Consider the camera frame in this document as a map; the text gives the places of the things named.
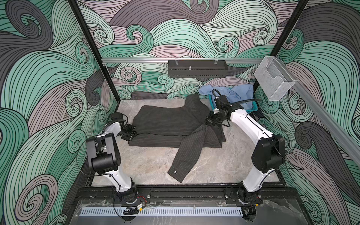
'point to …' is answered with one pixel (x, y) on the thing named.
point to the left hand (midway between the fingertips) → (137, 131)
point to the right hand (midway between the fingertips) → (204, 122)
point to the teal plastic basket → (251, 108)
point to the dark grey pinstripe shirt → (183, 126)
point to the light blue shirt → (242, 94)
